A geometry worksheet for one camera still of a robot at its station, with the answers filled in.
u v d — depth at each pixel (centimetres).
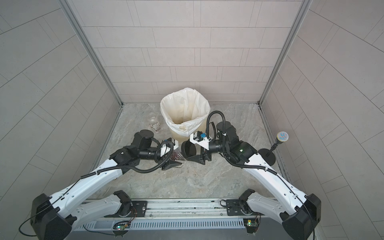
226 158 53
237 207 72
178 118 94
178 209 72
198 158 56
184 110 93
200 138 53
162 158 60
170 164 61
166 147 58
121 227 64
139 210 70
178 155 62
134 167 47
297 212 37
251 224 68
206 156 56
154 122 92
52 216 36
